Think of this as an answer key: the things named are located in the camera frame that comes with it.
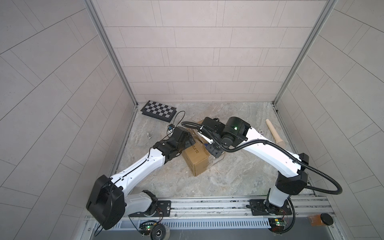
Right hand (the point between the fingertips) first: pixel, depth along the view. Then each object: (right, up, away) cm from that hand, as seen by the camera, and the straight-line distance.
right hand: (212, 151), depth 67 cm
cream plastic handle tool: (+44, 0, +25) cm, 51 cm away
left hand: (-11, +2, +16) cm, 19 cm away
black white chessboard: (-36, +19, +41) cm, 58 cm away
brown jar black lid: (+45, -27, -5) cm, 53 cm away
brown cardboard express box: (-7, -3, +6) cm, 10 cm away
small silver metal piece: (-39, +2, +29) cm, 49 cm away
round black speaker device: (-22, -29, -10) cm, 38 cm away
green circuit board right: (+30, -34, +1) cm, 46 cm away
